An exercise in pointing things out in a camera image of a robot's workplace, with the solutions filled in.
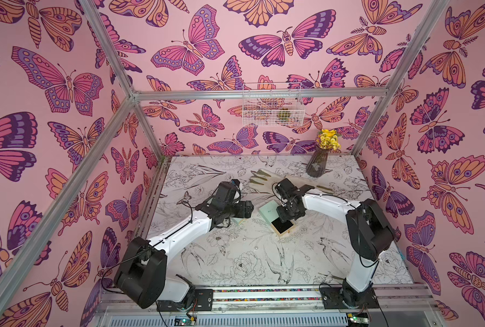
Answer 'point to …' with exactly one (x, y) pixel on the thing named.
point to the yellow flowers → (327, 139)
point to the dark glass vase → (317, 162)
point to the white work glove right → (325, 189)
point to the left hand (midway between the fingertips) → (248, 205)
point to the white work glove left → (265, 178)
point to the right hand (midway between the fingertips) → (286, 214)
